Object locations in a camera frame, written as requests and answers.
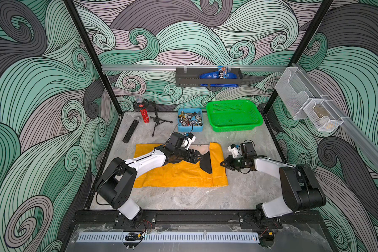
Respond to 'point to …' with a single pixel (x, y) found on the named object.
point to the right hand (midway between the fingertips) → (222, 164)
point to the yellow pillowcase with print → (210, 171)
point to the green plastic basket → (228, 116)
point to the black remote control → (130, 131)
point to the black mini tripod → (157, 119)
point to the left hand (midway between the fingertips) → (197, 153)
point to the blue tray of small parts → (190, 120)
